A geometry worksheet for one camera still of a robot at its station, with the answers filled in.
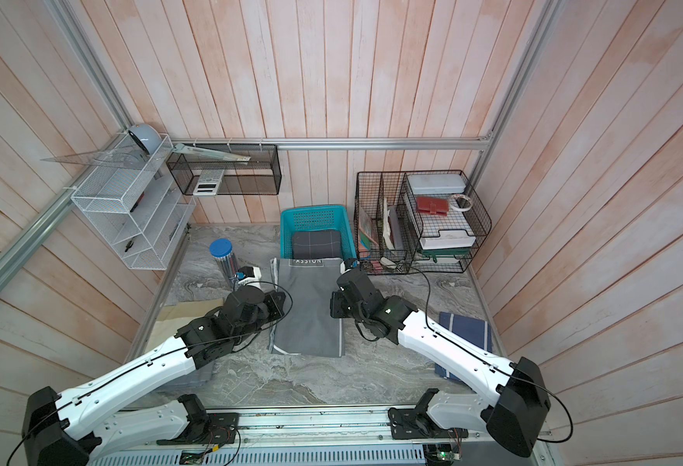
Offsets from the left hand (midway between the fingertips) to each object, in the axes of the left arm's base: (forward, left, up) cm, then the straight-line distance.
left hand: (286, 298), depth 76 cm
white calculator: (+40, +30, +7) cm, 51 cm away
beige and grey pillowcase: (+3, +39, -17) cm, 43 cm away
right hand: (+2, -12, -1) cm, 13 cm away
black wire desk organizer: (+31, -31, -7) cm, 44 cm away
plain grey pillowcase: (-6, -5, -5) cm, 10 cm away
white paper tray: (+25, -51, +1) cm, 57 cm away
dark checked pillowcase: (+32, -6, -15) cm, 36 cm away
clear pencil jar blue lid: (+16, +21, 0) cm, 27 cm away
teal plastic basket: (+45, -12, -13) cm, 48 cm away
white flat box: (+46, -50, +3) cm, 68 cm away
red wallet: (+34, -46, +3) cm, 57 cm away
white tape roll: (+38, -55, 0) cm, 66 cm away
